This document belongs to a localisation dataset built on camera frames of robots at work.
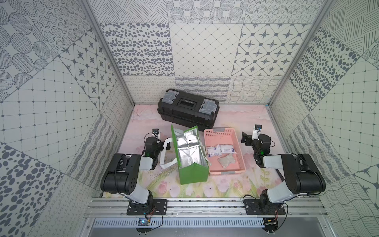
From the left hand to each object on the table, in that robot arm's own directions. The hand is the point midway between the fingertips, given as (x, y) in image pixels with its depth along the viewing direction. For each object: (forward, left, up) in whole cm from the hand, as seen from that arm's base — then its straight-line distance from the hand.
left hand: (161, 136), depth 95 cm
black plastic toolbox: (+14, -17, +11) cm, 25 cm away
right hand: (+3, -59, 0) cm, 59 cm away
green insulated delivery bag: (-25, -22, +14) cm, 36 cm away
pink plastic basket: (+3, -36, -3) cm, 36 cm away
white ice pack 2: (-7, -42, -2) cm, 43 cm away
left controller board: (-46, +2, -9) cm, 47 cm away
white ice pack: (-8, -35, -3) cm, 36 cm away
